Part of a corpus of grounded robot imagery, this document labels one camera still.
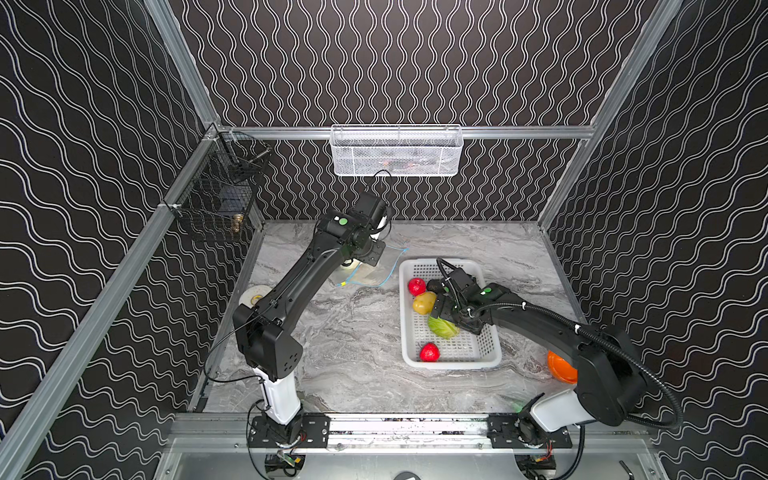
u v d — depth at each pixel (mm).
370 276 953
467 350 878
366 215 604
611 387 433
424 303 922
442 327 844
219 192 920
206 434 764
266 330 445
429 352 817
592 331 457
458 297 641
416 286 969
